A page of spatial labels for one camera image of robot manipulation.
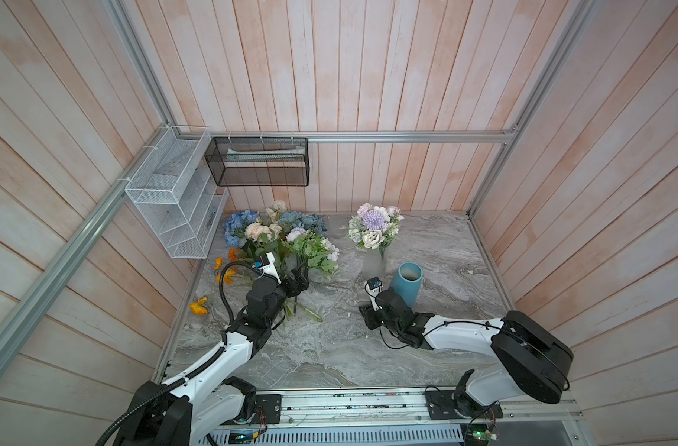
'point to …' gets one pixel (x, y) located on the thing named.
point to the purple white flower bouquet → (374, 227)
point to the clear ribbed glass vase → (374, 263)
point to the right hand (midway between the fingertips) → (364, 304)
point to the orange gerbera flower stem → (232, 254)
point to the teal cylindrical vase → (407, 282)
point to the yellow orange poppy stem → (199, 308)
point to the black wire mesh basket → (259, 162)
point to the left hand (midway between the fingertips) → (298, 271)
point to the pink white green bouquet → (290, 250)
